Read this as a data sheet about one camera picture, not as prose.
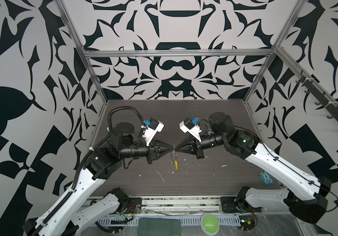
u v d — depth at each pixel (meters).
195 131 0.51
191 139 0.53
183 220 0.71
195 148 0.50
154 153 0.48
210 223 0.70
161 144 0.54
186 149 0.56
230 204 0.74
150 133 0.50
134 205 0.74
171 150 0.56
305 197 0.40
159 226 0.69
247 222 0.71
